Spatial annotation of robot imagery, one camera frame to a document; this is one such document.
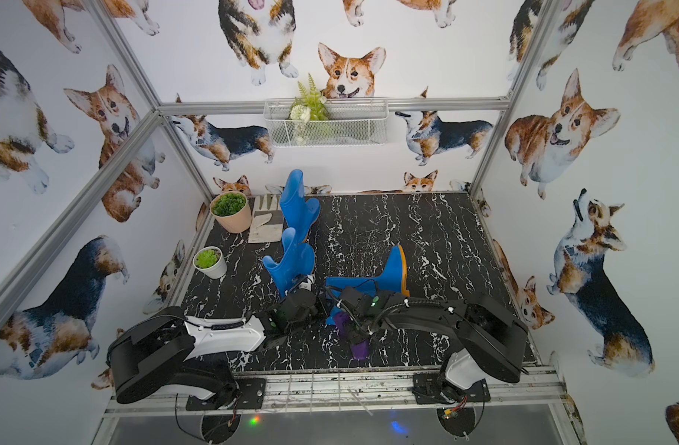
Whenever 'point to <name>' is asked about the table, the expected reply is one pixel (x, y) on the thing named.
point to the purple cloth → (361, 349)
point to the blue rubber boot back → (393, 279)
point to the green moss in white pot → (207, 259)
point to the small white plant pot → (216, 271)
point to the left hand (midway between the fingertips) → (341, 299)
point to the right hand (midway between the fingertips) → (351, 335)
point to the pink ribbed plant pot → (234, 223)
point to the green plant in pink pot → (228, 204)
